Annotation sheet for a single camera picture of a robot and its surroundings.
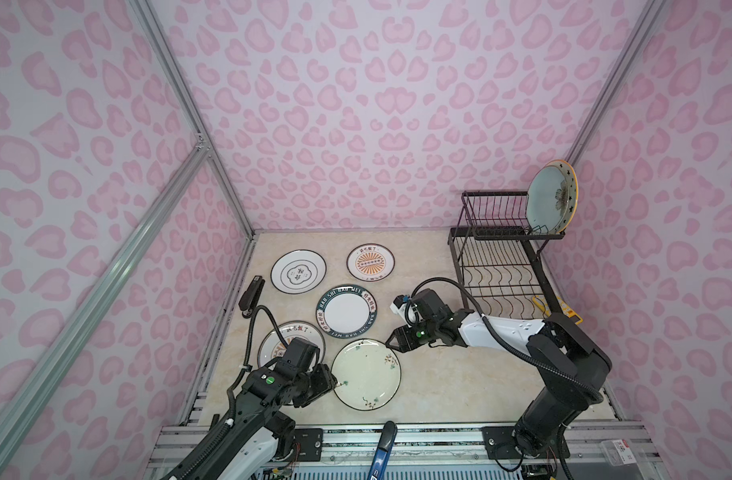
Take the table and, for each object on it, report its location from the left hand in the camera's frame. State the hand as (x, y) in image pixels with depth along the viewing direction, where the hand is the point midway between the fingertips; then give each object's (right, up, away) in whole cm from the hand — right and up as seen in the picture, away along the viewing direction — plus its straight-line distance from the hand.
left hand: (334, 380), depth 79 cm
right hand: (+16, +9, +6) cm, 19 cm away
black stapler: (-31, +19, +21) cm, 42 cm away
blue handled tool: (+13, -13, -10) cm, 21 cm away
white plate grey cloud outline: (-17, +27, +28) cm, 43 cm away
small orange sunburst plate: (+9, +30, +31) cm, 44 cm away
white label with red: (+69, -13, -9) cm, 71 cm away
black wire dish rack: (+55, +28, +27) cm, 68 cm away
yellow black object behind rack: (+72, +15, +16) cm, 75 cm away
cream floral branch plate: (+9, -1, +7) cm, 11 cm away
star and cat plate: (+63, +50, +1) cm, 81 cm away
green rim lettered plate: (+1, +15, +19) cm, 24 cm away
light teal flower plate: (+61, +50, +9) cm, 80 cm away
